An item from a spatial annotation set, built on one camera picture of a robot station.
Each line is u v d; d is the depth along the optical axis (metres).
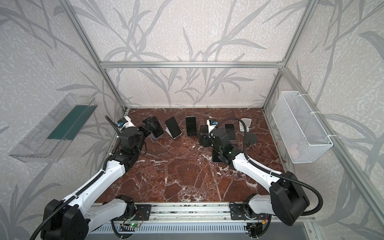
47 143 0.64
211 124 0.71
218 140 0.61
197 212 0.75
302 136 0.62
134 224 0.71
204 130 1.00
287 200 0.41
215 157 0.92
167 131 1.05
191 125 0.99
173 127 0.97
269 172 0.46
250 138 1.08
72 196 0.42
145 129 0.70
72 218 0.38
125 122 0.67
